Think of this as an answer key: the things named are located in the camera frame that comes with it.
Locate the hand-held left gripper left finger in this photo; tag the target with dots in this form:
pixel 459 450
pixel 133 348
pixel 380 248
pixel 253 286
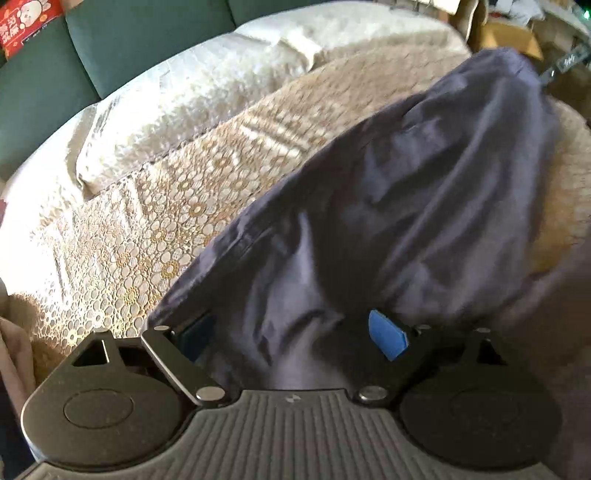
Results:
pixel 198 339

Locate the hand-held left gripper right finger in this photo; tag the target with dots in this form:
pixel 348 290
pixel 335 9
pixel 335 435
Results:
pixel 385 334

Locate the greyish purple garment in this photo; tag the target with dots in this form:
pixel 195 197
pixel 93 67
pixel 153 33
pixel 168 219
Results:
pixel 392 184

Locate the pile of clothes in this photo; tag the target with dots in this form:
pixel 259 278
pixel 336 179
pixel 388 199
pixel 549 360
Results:
pixel 11 360

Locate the green sofa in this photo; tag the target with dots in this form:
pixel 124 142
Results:
pixel 138 41

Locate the red rabbit print cushion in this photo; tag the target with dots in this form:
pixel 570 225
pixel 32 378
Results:
pixel 27 23

